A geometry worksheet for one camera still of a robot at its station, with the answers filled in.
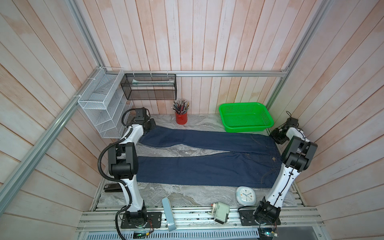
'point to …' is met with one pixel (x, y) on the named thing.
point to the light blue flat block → (168, 214)
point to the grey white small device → (220, 211)
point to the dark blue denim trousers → (249, 160)
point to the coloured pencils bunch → (181, 106)
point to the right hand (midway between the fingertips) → (272, 135)
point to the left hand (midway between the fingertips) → (153, 125)
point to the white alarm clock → (246, 195)
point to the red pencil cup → (181, 119)
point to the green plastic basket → (244, 117)
